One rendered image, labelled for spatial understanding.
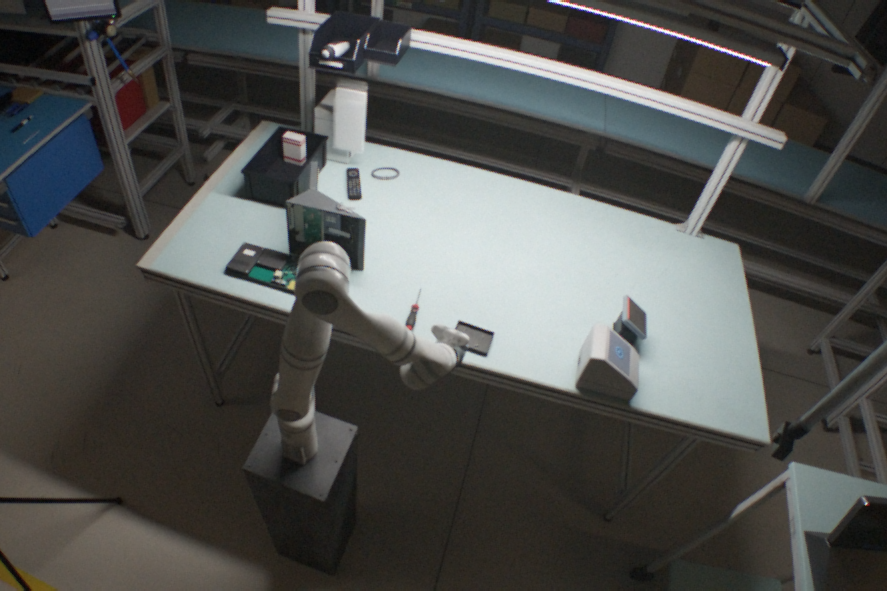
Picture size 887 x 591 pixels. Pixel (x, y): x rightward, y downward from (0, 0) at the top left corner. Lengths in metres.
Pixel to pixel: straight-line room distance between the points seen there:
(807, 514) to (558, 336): 0.85
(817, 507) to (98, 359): 2.94
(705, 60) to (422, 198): 3.04
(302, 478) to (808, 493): 1.34
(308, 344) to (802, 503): 1.29
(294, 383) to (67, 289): 2.38
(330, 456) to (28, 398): 1.85
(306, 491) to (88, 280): 2.21
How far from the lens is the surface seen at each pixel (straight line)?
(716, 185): 2.18
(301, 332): 1.06
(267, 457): 1.56
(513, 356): 1.59
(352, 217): 1.62
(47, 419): 2.92
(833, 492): 1.76
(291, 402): 1.23
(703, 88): 4.67
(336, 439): 1.57
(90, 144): 3.07
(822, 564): 1.57
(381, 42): 1.94
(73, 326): 3.20
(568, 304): 1.78
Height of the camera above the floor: 2.25
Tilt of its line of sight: 49 degrees down
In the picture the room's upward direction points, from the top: 8 degrees clockwise
